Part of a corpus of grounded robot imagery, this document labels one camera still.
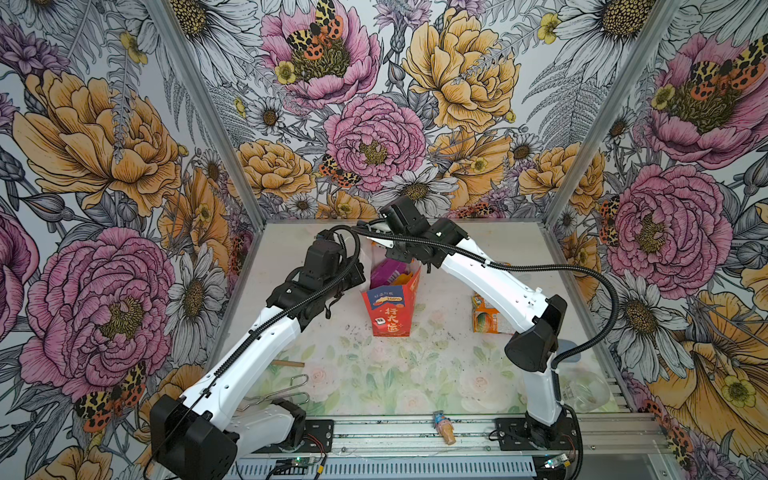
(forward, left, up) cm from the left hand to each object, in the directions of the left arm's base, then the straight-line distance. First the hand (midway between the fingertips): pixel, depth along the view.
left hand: (363, 275), depth 77 cm
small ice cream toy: (-31, -20, -20) cm, 42 cm away
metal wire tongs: (-19, +19, -24) cm, 36 cm away
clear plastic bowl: (-22, -58, -23) cm, 66 cm away
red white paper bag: (-5, -7, -9) cm, 13 cm away
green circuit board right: (-38, -46, -23) cm, 64 cm away
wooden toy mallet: (-14, +22, -23) cm, 35 cm away
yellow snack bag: (+5, -10, -9) cm, 15 cm away
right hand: (+8, -10, +5) cm, 14 cm away
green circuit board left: (-38, +17, -25) cm, 48 cm away
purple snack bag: (+7, -6, -9) cm, 13 cm away
